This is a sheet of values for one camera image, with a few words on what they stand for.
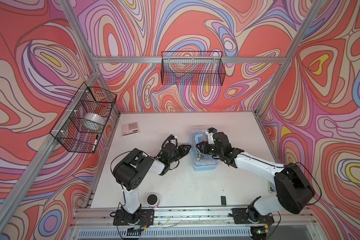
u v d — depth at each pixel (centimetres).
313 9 70
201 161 83
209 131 80
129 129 108
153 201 74
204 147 75
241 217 73
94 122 69
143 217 73
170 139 86
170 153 74
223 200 78
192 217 75
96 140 72
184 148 86
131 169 50
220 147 67
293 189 43
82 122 70
